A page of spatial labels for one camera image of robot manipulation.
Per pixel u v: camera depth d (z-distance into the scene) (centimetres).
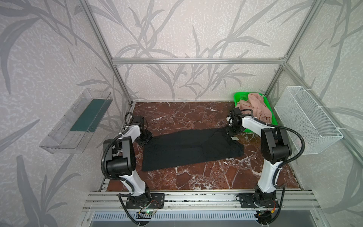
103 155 44
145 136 80
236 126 81
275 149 53
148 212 71
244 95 115
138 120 78
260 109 100
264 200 68
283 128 52
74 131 64
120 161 49
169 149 96
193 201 75
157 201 73
